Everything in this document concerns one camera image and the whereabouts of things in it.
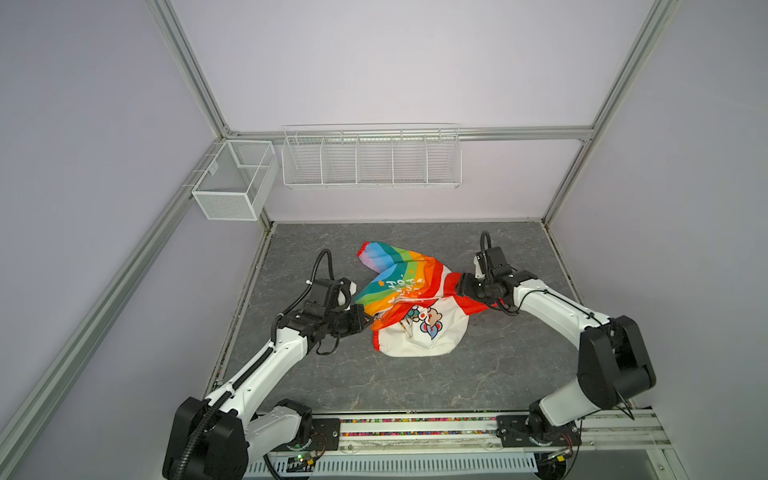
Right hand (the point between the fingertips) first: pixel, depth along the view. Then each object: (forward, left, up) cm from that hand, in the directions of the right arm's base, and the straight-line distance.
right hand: (464, 290), depth 91 cm
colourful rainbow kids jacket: (-2, +16, -5) cm, 16 cm away
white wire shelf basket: (+37, +29, +24) cm, 52 cm away
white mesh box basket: (+31, +75, +17) cm, 83 cm away
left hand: (-13, +27, +4) cm, 30 cm away
